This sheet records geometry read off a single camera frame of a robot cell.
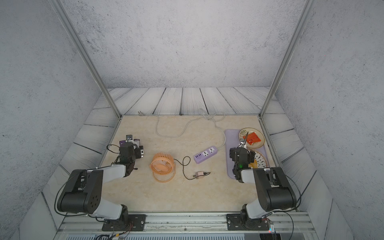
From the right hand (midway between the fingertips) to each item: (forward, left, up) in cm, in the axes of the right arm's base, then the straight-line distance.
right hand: (244, 148), depth 93 cm
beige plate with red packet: (+17, -5, -5) cm, 19 cm away
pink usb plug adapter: (-15, +28, -4) cm, 32 cm away
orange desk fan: (-12, +48, +3) cm, 49 cm away
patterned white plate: (-5, -10, -6) cm, 13 cm away
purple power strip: (-3, +27, -4) cm, 27 cm away
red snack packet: (+12, -9, -6) cm, 16 cm away
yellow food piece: (-9, -5, -4) cm, 11 cm away
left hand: (+1, +68, +2) cm, 68 cm away
